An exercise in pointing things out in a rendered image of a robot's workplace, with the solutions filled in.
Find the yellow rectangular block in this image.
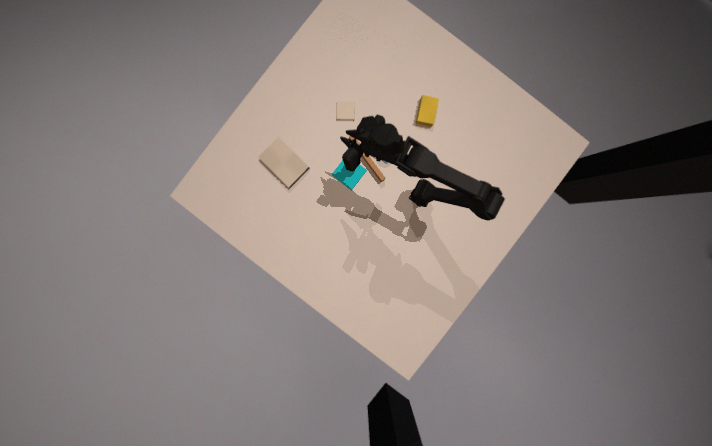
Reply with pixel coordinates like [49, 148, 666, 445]
[416, 95, 439, 127]

